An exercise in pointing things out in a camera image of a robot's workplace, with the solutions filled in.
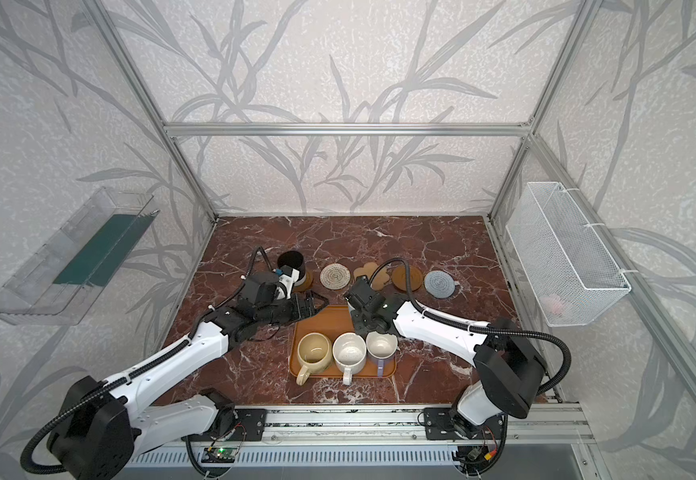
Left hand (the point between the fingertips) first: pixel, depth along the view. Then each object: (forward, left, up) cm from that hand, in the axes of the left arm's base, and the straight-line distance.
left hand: (324, 298), depth 79 cm
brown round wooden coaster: (+17, -23, -16) cm, 33 cm away
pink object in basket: (-4, -57, +6) cm, 58 cm away
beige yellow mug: (-9, +3, -14) cm, 17 cm away
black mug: (+16, +12, -5) cm, 20 cm away
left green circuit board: (-34, +24, -16) cm, 44 cm away
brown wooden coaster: (+13, +8, -15) cm, 22 cm away
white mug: (-10, -7, -15) cm, 19 cm away
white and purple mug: (-8, -16, -15) cm, 23 cm away
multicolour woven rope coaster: (+17, -1, -16) cm, 23 cm away
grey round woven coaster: (+14, -36, -16) cm, 42 cm away
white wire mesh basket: (-5, -53, +20) cm, 57 cm away
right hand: (+1, -10, -8) cm, 13 cm away
